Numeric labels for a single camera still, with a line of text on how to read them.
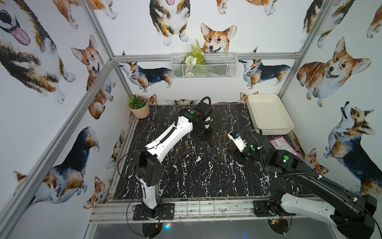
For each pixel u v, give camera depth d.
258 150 0.49
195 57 0.82
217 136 1.01
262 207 0.73
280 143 0.98
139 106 1.03
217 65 0.92
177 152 0.94
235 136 0.60
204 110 0.63
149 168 0.44
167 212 0.73
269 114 1.12
